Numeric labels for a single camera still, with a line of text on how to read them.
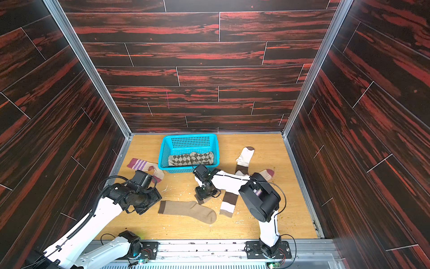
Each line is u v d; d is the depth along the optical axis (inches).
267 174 38.8
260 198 19.2
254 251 28.9
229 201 34.8
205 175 28.9
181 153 42.1
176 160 41.0
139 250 28.4
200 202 34.3
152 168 38.8
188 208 34.1
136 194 21.8
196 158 41.0
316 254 29.0
